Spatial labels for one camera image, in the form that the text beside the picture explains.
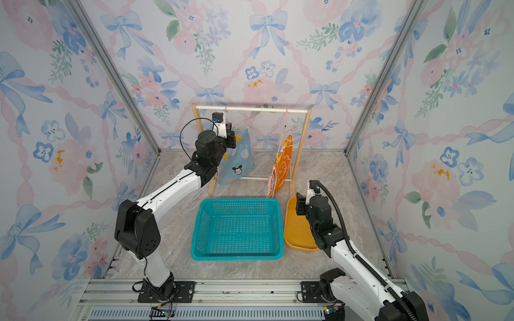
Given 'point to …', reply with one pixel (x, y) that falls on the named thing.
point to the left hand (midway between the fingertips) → (230, 122)
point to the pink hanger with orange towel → (292, 129)
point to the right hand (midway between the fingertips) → (305, 192)
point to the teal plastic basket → (237, 229)
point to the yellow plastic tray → (298, 233)
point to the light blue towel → (237, 162)
